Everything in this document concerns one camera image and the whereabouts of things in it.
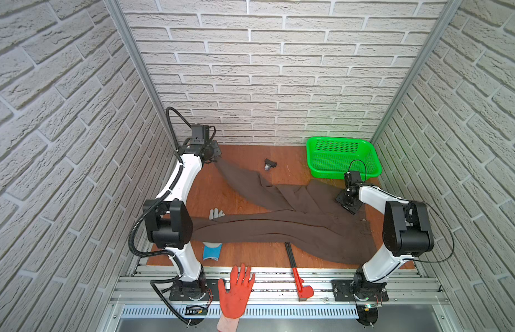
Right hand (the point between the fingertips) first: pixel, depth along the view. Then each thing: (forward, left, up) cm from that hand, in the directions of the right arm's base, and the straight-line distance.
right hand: (347, 203), depth 96 cm
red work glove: (-37, +53, +2) cm, 64 cm away
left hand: (+20, +59, +24) cm, 67 cm away
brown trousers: (-7, +19, +2) cm, 20 cm away
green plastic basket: (+24, +4, +7) cm, 25 cm away
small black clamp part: (+27, +36, +2) cm, 45 cm away
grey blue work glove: (-18, +62, +1) cm, 65 cm away
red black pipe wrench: (-35, +28, +1) cm, 45 cm away
